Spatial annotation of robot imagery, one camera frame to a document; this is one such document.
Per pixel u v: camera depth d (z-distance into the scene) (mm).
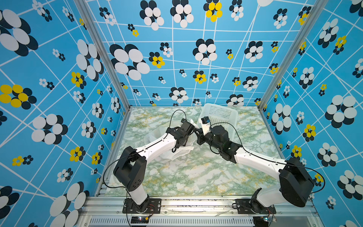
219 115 1116
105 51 865
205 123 677
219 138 609
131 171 450
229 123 697
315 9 690
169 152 731
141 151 479
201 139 704
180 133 654
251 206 652
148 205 730
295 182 418
